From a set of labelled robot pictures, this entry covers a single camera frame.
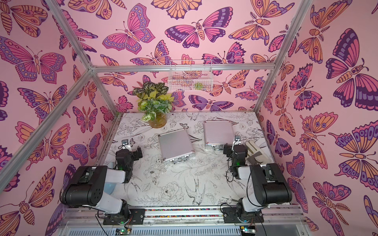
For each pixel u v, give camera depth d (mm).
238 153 702
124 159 715
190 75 955
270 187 462
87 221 739
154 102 878
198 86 1094
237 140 794
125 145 796
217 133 1026
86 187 461
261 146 1003
